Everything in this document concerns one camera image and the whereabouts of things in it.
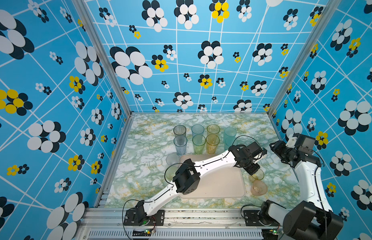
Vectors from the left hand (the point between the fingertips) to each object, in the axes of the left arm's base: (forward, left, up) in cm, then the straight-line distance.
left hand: (257, 170), depth 80 cm
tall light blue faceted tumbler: (+21, +43, -5) cm, 48 cm away
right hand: (+10, -10, +7) cm, 16 cm away
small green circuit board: (-27, +60, -11) cm, 67 cm away
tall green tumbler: (+20, +31, -1) cm, 37 cm away
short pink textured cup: (-7, -2, -9) cm, 11 cm away
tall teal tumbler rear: (+30, +9, -6) cm, 32 cm away
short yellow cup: (0, -3, -7) cm, 8 cm away
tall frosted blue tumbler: (+30, +32, -2) cm, 44 cm away
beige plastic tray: (-3, +15, -12) cm, 19 cm away
